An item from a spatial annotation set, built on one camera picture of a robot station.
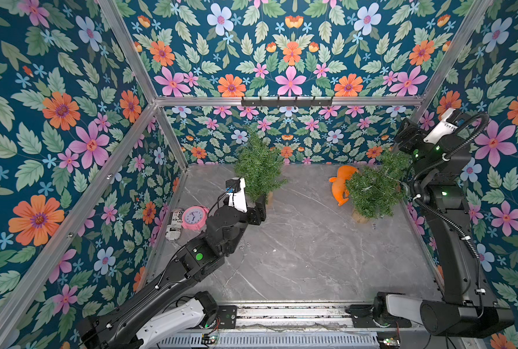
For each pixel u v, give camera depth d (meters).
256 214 0.57
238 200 0.54
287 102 0.93
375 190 0.78
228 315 0.74
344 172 1.07
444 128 0.51
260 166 0.80
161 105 0.93
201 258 0.46
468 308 0.37
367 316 0.73
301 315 0.75
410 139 0.54
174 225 0.93
